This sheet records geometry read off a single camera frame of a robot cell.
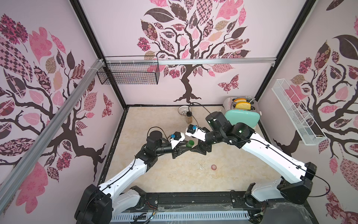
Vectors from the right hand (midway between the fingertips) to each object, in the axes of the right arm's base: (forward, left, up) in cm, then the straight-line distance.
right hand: (194, 143), depth 67 cm
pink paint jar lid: (-2, -14, -26) cm, 30 cm away
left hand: (+1, +3, -5) cm, 6 cm away
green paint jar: (0, +2, -1) cm, 2 cm away
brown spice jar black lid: (+33, +1, -20) cm, 39 cm away
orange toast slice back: (+39, -36, -8) cm, 53 cm away
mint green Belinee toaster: (+32, -37, -10) cm, 50 cm away
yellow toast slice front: (+33, -36, -7) cm, 49 cm away
